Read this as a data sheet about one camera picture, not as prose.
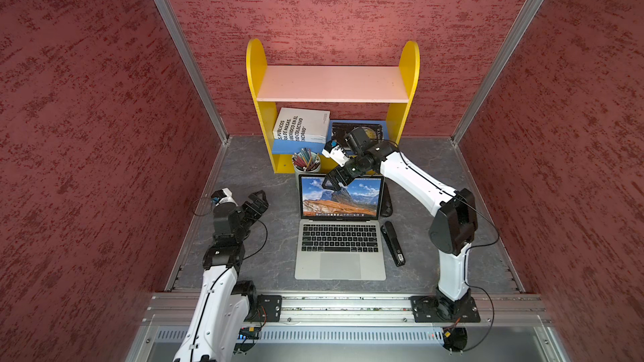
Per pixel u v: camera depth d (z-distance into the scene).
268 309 0.74
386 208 0.94
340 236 0.88
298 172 0.89
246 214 0.71
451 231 0.49
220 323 0.47
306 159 0.95
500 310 0.76
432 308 0.74
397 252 0.83
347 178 0.76
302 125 1.00
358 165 0.72
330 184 0.74
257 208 0.72
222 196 0.70
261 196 0.77
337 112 1.13
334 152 0.77
